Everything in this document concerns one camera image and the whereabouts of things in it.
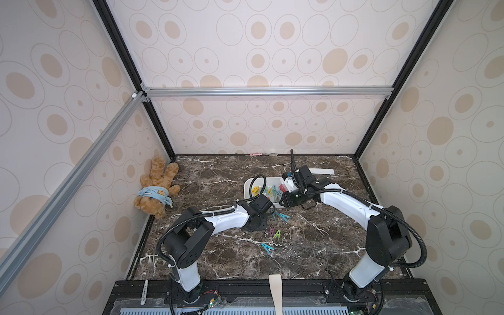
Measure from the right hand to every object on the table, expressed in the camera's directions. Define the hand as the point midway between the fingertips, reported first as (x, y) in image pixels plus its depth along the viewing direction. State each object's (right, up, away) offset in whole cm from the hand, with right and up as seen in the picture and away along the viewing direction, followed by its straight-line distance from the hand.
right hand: (288, 200), depth 88 cm
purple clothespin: (-8, -14, 0) cm, 16 cm away
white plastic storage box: (-7, +5, +14) cm, 17 cm away
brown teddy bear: (-62, +4, +4) cm, 62 cm away
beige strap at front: (-7, -32, -14) cm, 35 cm away
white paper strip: (+23, +13, +24) cm, 36 cm away
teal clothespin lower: (-10, -20, -3) cm, 23 cm away
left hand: (-9, -12, 0) cm, 15 cm away
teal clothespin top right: (-1, -9, +5) cm, 10 cm away
